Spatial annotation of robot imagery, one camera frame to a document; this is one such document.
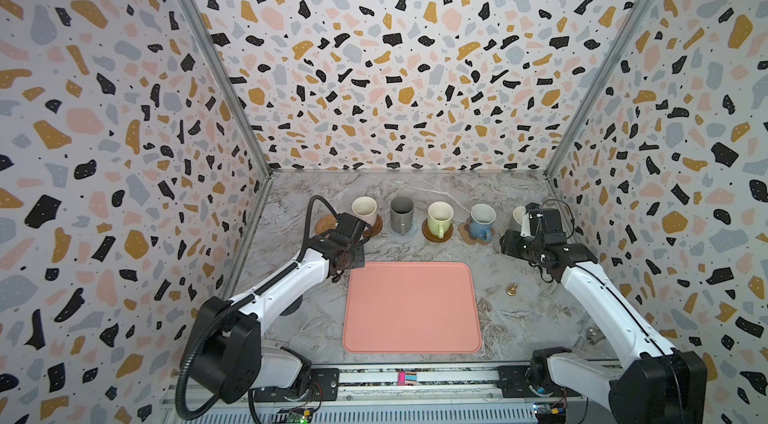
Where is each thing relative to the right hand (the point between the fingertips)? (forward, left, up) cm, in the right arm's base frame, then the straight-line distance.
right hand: (510, 234), depth 83 cm
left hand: (-3, +43, -5) cm, 43 cm away
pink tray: (-15, +27, -15) cm, 35 cm away
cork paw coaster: (+8, +5, -11) cm, 14 cm away
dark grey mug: (+11, +31, -6) cm, 33 cm away
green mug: (+10, +19, -7) cm, 22 cm away
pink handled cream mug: (+16, +43, -9) cm, 47 cm away
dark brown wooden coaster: (+12, +39, -15) cm, 44 cm away
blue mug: (+9, +5, -7) cm, 13 cm away
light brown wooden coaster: (+9, +20, -16) cm, 27 cm away
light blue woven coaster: (+11, +27, -16) cm, 33 cm away
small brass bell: (-10, -2, -15) cm, 18 cm away
